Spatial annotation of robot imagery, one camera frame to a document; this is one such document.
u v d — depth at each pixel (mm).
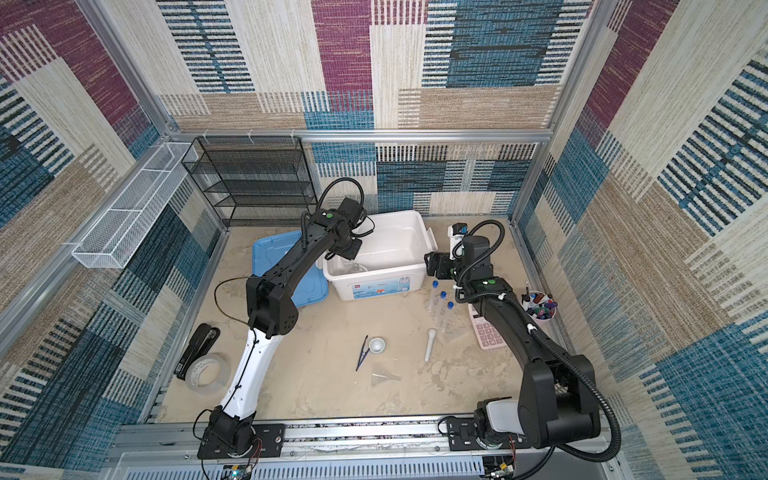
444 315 857
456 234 747
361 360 867
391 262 1056
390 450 729
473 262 637
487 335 893
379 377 830
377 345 870
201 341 873
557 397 417
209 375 830
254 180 1082
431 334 893
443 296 824
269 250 1121
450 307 798
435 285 833
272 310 609
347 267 1017
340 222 729
